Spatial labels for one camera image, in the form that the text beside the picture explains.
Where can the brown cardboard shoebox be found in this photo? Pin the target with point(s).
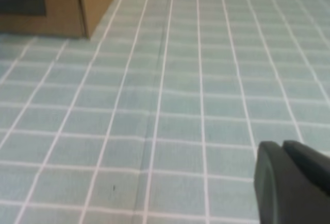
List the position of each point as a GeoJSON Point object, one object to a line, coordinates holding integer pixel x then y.
{"type": "Point", "coordinates": [67, 18]}

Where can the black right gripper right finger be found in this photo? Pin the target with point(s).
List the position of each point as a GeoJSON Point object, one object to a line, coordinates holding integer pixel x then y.
{"type": "Point", "coordinates": [312, 164]}

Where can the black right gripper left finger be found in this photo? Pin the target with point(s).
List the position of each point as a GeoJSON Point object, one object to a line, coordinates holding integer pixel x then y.
{"type": "Point", "coordinates": [283, 193]}

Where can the cyan checkered tablecloth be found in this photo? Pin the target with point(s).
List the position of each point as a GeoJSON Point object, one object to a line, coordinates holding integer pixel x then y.
{"type": "Point", "coordinates": [157, 118]}

